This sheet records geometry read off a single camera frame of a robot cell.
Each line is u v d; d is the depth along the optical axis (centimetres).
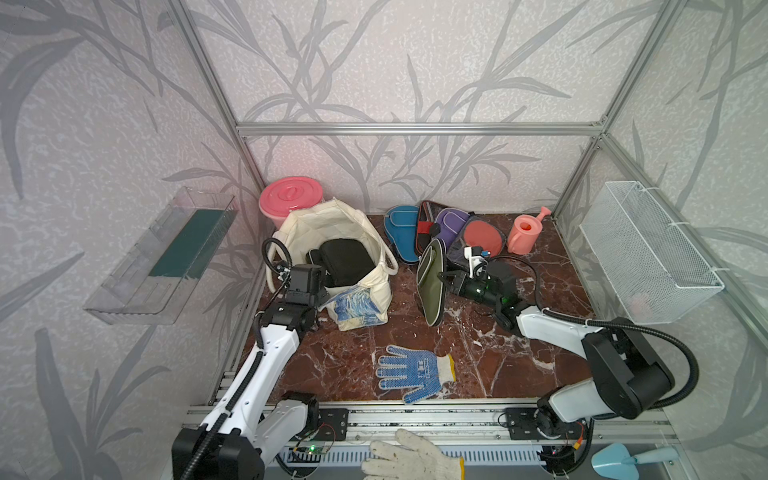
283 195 102
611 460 69
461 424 75
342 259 96
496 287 69
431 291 85
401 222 116
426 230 108
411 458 69
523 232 101
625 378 43
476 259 79
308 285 61
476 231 112
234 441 39
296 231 89
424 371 82
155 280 64
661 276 61
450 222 112
